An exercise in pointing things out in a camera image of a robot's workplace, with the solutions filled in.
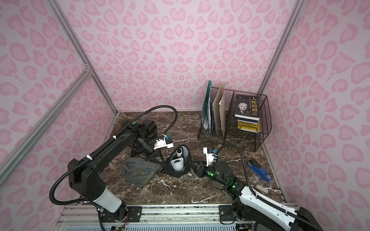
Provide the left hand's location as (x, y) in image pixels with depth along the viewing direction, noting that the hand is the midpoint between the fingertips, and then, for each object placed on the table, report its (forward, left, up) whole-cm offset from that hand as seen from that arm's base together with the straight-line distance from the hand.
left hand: (163, 162), depth 72 cm
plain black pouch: (+15, +24, -18) cm, 33 cm away
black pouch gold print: (+4, +1, -15) cm, 16 cm away
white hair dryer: (+2, -7, -5) cm, 8 cm away
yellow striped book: (+23, -53, -2) cm, 58 cm away
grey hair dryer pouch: (+1, +16, -13) cm, 21 cm away
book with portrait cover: (+36, -50, +3) cm, 62 cm away
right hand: (0, -13, -2) cm, 13 cm away
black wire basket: (+31, -44, -2) cm, 54 cm away
